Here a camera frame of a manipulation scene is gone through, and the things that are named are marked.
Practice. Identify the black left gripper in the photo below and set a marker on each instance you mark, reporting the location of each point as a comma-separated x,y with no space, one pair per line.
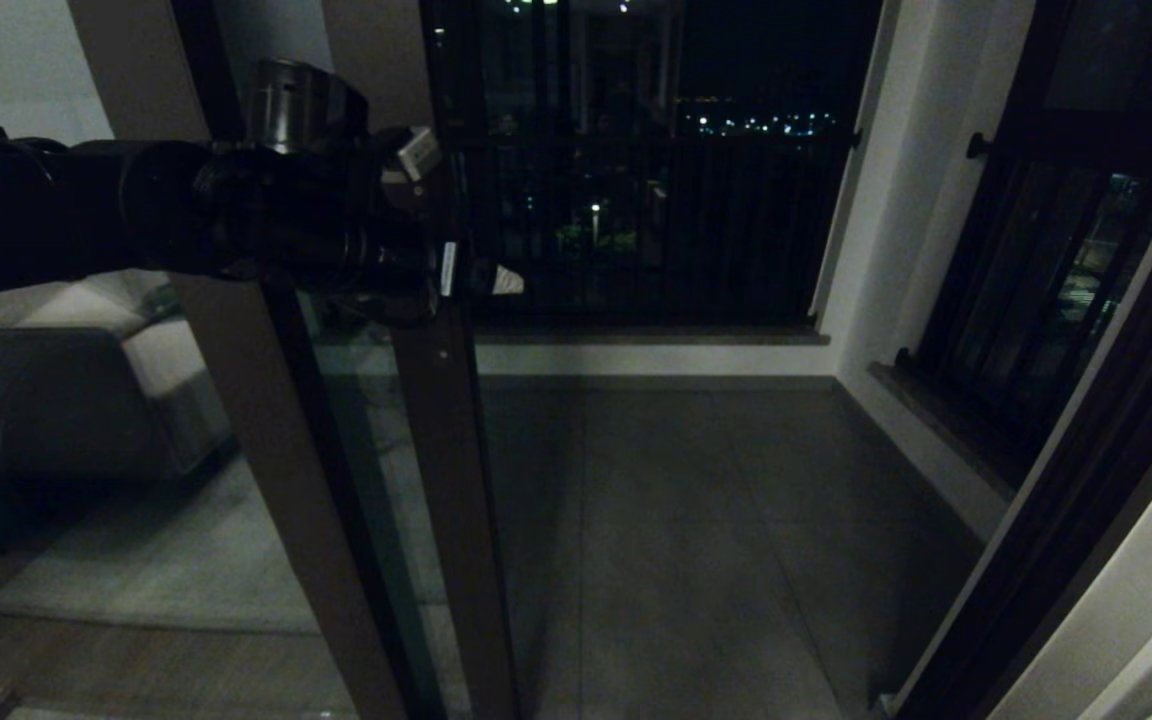
306,220

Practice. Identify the brown framed sliding glass door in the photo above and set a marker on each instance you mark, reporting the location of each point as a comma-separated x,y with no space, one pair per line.
451,480

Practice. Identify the black metal balcony railing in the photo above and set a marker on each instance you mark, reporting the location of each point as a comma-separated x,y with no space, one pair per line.
656,230

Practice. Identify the grey stone balcony sill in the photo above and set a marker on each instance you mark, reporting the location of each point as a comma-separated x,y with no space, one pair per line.
656,338

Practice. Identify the brown framed fixed glass door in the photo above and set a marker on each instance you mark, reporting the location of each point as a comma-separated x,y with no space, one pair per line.
266,420

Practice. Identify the grey stone side window sill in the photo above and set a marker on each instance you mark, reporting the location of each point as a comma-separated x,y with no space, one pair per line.
936,426

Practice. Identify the small grey left wrist camera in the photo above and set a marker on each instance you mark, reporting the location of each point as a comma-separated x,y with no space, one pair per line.
414,155

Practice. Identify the dark door jamb frame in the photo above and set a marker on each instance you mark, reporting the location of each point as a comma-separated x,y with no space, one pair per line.
1066,520

